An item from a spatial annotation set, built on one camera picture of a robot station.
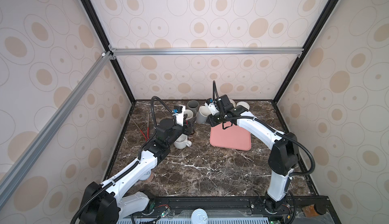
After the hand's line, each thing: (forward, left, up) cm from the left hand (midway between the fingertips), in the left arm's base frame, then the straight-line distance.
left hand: (195, 115), depth 73 cm
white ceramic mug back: (+26, -34, -22) cm, 48 cm away
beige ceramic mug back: (+30, -26, -22) cm, 45 cm away
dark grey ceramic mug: (+24, +2, -20) cm, 31 cm away
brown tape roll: (-22, +24, -27) cm, 42 cm away
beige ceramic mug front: (-3, +8, -22) cm, 23 cm away
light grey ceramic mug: (+7, -3, -9) cm, 12 cm away
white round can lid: (-39, -2, -22) cm, 45 cm away
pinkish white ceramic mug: (+18, +5, -21) cm, 28 cm away
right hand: (+7, -7, -13) cm, 17 cm away
